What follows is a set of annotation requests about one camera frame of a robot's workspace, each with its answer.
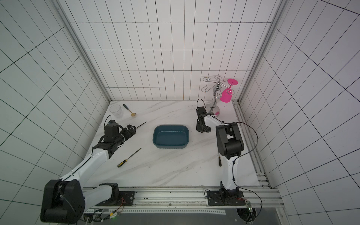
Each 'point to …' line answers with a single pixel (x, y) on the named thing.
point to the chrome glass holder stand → (217, 86)
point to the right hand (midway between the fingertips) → (198, 128)
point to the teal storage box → (170, 136)
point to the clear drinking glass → (116, 110)
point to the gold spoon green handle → (133, 114)
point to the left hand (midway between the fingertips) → (130, 132)
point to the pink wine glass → (227, 94)
